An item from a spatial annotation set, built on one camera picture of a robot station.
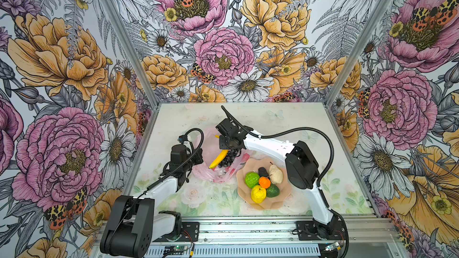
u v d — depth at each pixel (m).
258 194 0.78
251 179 0.81
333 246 0.72
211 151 0.97
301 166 0.54
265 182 0.79
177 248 0.71
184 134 0.78
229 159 0.92
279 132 0.59
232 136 0.70
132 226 0.42
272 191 0.80
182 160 0.68
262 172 0.87
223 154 0.89
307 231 0.73
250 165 0.89
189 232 0.74
